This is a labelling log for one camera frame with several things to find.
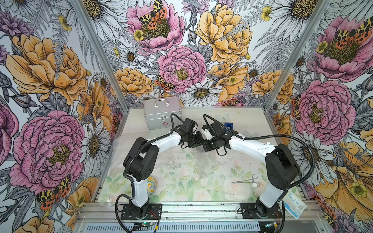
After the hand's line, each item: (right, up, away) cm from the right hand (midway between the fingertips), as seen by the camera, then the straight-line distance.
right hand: (205, 149), depth 89 cm
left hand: (0, +2, +1) cm, 2 cm away
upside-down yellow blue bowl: (-30, -19, -8) cm, 36 cm away
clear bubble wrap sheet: (-13, -15, -2) cm, 20 cm away
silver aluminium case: (-30, +23, +8) cm, 39 cm away
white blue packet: (+45, -27, -13) cm, 54 cm away
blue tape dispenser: (+19, +14, +14) cm, 27 cm away
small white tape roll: (+25, -18, -10) cm, 32 cm away
